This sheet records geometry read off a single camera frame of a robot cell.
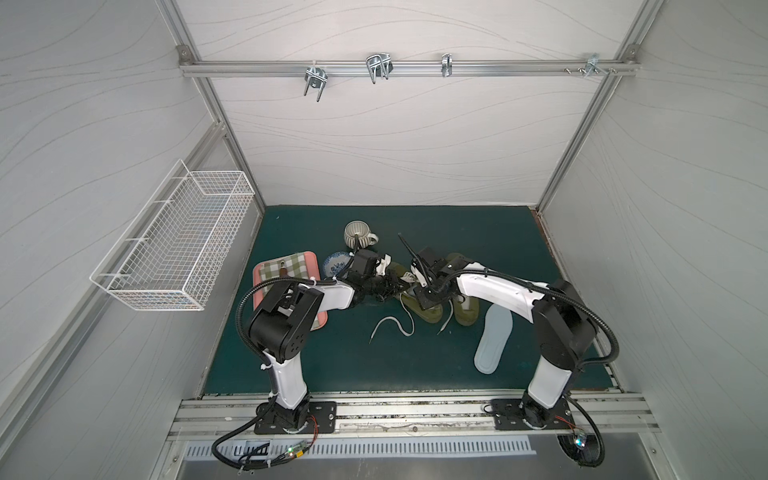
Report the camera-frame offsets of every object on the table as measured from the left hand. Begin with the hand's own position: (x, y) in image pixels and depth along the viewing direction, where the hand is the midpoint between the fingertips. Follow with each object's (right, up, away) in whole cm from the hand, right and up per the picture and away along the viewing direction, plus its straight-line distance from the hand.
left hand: (413, 287), depth 89 cm
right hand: (+3, -3, 0) cm, 4 cm away
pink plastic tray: (-34, +3, +12) cm, 36 cm away
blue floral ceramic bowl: (-26, +6, +11) cm, 29 cm away
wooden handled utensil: (-43, +3, +9) cm, 44 cm away
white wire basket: (-58, +11, -21) cm, 63 cm away
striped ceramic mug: (-18, +17, +21) cm, 33 cm away
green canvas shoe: (-5, +4, +8) cm, 11 cm away
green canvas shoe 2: (+16, -7, -1) cm, 18 cm away
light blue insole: (+25, -12, -2) cm, 28 cm away
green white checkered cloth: (-40, +5, +12) cm, 42 cm away
